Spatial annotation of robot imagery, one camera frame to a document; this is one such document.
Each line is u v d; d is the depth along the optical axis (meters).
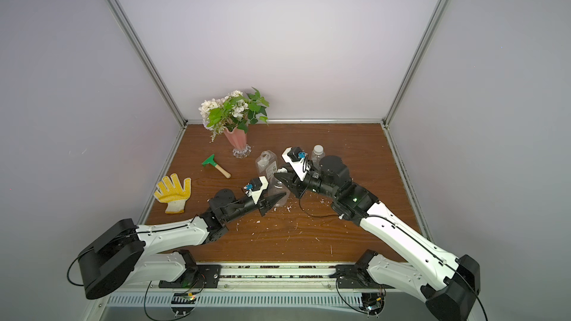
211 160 1.01
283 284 0.73
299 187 0.57
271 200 0.69
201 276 0.72
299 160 0.55
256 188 0.62
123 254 0.42
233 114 0.86
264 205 0.67
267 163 0.91
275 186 0.66
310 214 0.87
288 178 0.59
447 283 0.37
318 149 0.88
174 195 0.92
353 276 0.66
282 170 0.65
